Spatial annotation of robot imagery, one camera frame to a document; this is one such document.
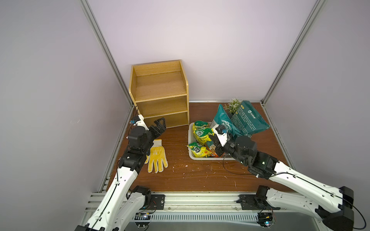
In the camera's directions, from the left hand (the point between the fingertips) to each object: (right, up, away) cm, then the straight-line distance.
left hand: (162, 121), depth 73 cm
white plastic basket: (+15, -12, +13) cm, 23 cm away
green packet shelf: (+20, -6, -7) cm, 22 cm away
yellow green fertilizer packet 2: (+20, -3, +18) cm, 27 cm away
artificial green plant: (+43, +9, +20) cm, 49 cm away
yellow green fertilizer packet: (+19, -18, +9) cm, 28 cm away
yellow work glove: (-7, -24, +17) cm, 30 cm away
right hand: (+25, -5, -6) cm, 26 cm away
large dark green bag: (+45, 0, +3) cm, 46 cm away
